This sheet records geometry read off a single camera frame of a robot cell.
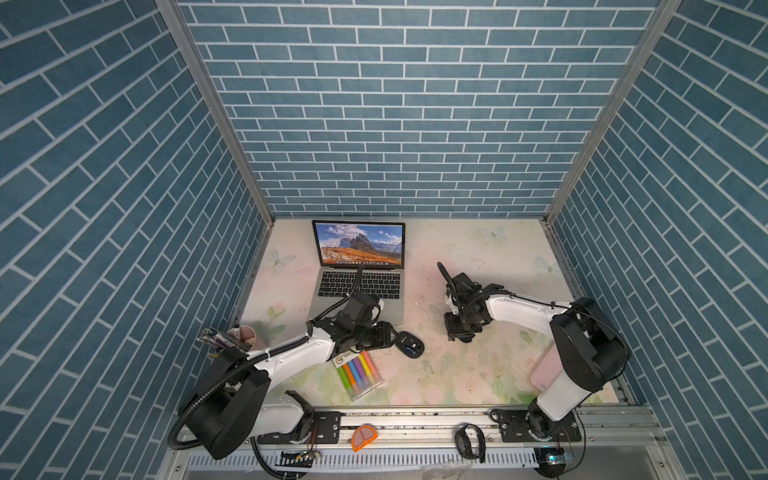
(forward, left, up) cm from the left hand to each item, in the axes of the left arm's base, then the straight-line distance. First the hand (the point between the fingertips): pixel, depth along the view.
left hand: (401, 341), depth 83 cm
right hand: (+5, -15, -5) cm, 17 cm away
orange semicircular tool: (-22, +9, -3) cm, 24 cm away
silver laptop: (+29, +14, 0) cm, 33 cm away
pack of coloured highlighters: (-7, +12, -5) cm, 15 cm away
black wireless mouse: (0, -3, -2) cm, 3 cm away
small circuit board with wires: (-26, +25, -8) cm, 37 cm away
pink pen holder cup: (+1, +44, +2) cm, 44 cm away
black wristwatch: (-24, -14, -1) cm, 28 cm away
